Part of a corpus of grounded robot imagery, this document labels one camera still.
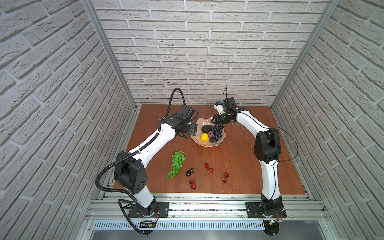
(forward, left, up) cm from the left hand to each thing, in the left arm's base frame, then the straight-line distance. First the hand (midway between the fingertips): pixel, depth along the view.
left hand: (190, 126), depth 84 cm
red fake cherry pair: (-25, 0, -17) cm, 31 cm away
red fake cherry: (-17, -9, -18) cm, 26 cm away
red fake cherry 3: (-25, -19, -18) cm, 36 cm away
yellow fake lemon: (+2, -9, -15) cm, 18 cm away
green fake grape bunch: (-14, +8, -14) cm, 21 cm away
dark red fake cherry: (-19, -11, -18) cm, 29 cm away
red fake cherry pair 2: (-22, -20, -18) cm, 35 cm away
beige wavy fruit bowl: (+15, -8, -15) cm, 23 cm away
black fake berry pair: (-20, +2, -18) cm, 27 cm away
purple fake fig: (+3, -14, -14) cm, 20 cm away
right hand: (+12, -16, -8) cm, 21 cm away
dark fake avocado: (+8, -11, -14) cm, 19 cm away
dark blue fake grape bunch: (+4, -18, -10) cm, 21 cm away
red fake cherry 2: (-28, -1, -18) cm, 33 cm away
